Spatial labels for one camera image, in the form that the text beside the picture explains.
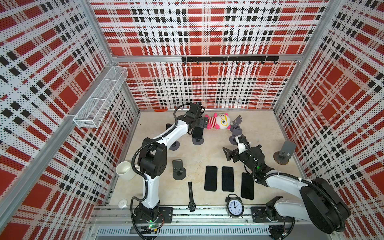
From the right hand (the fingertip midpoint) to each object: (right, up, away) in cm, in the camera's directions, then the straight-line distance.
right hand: (230, 146), depth 85 cm
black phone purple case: (-11, -19, +1) cm, 22 cm away
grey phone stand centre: (+7, +7, +13) cm, 17 cm away
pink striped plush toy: (-2, +14, +20) cm, 24 cm away
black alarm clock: (0, -29, -10) cm, 31 cm away
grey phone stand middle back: (-19, 0, +19) cm, 27 cm away
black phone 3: (+9, -22, -3) cm, 24 cm away
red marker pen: (-50, +25, +39) cm, 69 cm away
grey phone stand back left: (-35, -3, +16) cm, 38 cm away
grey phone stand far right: (+34, -8, +7) cm, 36 cm away
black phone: (-19, +7, +8) cm, 22 cm away
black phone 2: (-1, -20, +3) cm, 21 cm away
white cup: (-63, -16, +4) cm, 65 cm away
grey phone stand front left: (-29, -15, -1) cm, 33 cm away
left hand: (-17, +14, +10) cm, 25 cm away
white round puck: (-58, -29, -8) cm, 65 cm away
